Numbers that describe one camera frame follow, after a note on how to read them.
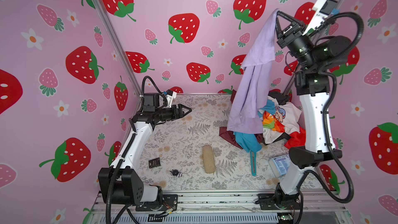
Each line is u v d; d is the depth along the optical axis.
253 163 0.86
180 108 0.69
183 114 0.68
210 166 0.84
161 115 0.66
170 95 0.71
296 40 0.44
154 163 0.85
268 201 0.73
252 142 0.88
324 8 0.38
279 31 0.46
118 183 0.40
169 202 0.74
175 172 0.81
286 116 0.95
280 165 0.80
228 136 0.95
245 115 0.73
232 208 0.73
